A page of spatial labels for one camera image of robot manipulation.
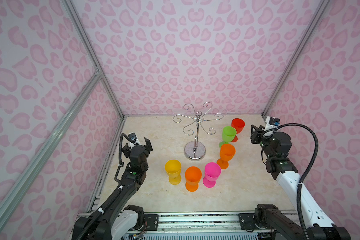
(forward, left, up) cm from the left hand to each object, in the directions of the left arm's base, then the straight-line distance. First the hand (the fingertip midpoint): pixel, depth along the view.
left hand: (136, 138), depth 80 cm
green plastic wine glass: (+7, -52, -8) cm, 54 cm away
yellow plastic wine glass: (-11, -19, -13) cm, 25 cm away
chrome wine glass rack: (+4, -33, -20) cm, 39 cm away
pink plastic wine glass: (-15, -40, -10) cm, 44 cm away
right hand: (+1, -62, +8) cm, 62 cm away
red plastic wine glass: (+14, -60, -7) cm, 62 cm away
